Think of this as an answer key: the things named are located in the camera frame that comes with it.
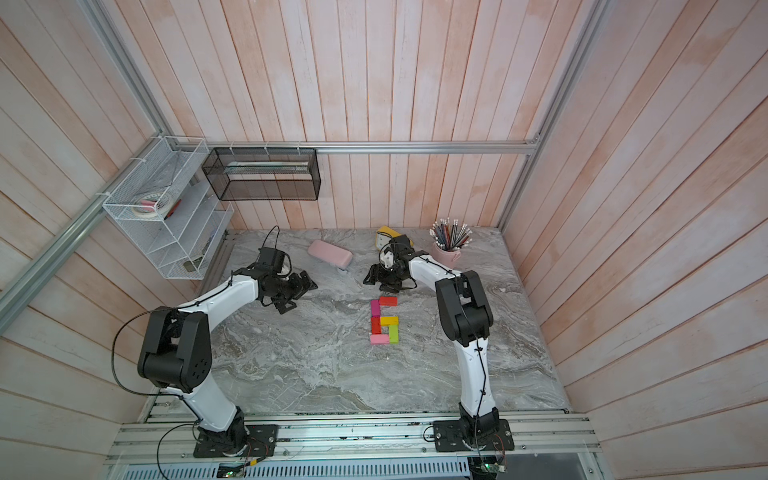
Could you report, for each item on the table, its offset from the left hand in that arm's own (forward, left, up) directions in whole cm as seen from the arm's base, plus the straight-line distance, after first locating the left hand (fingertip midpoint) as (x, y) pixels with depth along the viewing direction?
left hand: (309, 295), depth 93 cm
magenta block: (0, -21, -7) cm, 22 cm away
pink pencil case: (+23, -4, -6) cm, 24 cm away
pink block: (-12, -22, -7) cm, 26 cm away
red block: (+2, -26, -6) cm, 27 cm away
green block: (-9, -27, -7) cm, 29 cm away
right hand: (+8, -19, -4) cm, 21 cm away
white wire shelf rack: (+3, +30, +22) cm, 37 cm away
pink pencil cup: (+14, -46, +1) cm, 49 cm away
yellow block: (-5, -26, -7) cm, 27 cm away
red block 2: (-7, -21, -6) cm, 23 cm away
